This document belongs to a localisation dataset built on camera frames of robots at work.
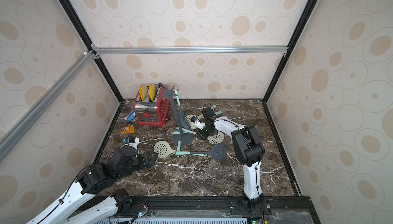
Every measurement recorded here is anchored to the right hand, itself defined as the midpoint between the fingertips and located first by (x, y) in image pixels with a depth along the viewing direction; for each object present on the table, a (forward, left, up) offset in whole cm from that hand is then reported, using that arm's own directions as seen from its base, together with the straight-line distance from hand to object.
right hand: (199, 136), depth 97 cm
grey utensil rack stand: (-2, +10, -1) cm, 11 cm away
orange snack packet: (+4, +47, 0) cm, 47 cm away
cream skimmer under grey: (-2, -11, 0) cm, 11 cm away
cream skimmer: (-10, +21, +1) cm, 23 cm away
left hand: (-23, +19, +18) cm, 34 cm away
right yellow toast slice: (+20, +31, +20) cm, 42 cm away
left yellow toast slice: (+19, +36, +19) cm, 45 cm away
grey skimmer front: (-10, -12, 0) cm, 16 cm away
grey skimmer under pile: (0, +10, +1) cm, 10 cm away
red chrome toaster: (+8, +28, +13) cm, 32 cm away
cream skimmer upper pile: (+2, +4, +11) cm, 12 cm away
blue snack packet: (+14, +49, +1) cm, 51 cm away
